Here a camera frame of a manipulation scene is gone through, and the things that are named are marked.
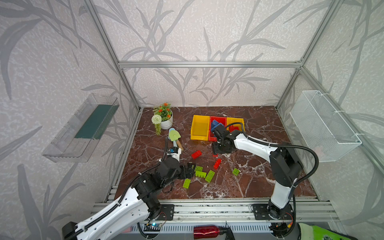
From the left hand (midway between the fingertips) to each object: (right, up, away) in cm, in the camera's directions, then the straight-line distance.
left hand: (191, 162), depth 74 cm
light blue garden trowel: (-13, +6, +24) cm, 28 cm away
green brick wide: (+4, -8, +13) cm, 15 cm away
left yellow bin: (+4, +16, +32) cm, 35 cm away
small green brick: (+25, -9, +12) cm, 30 cm away
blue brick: (+14, +19, +30) cm, 39 cm away
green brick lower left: (-3, -14, +8) cm, 17 cm away
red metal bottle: (+8, -29, -9) cm, 31 cm away
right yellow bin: (+27, +21, +35) cm, 48 cm away
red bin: (+19, +21, +31) cm, 42 cm away
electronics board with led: (-19, -31, -3) cm, 36 cm away
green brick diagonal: (+10, -11, +10) cm, 18 cm away
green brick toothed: (+5, -10, +10) cm, 15 cm away
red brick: (+2, -1, +19) cm, 19 cm away
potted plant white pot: (-21, +23, +22) cm, 38 cm away
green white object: (+57, -30, -7) cm, 65 cm away
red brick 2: (+14, -1, +19) cm, 23 cm away
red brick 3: (+14, -5, +15) cm, 21 cm away
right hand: (+15, +5, +18) cm, 24 cm away
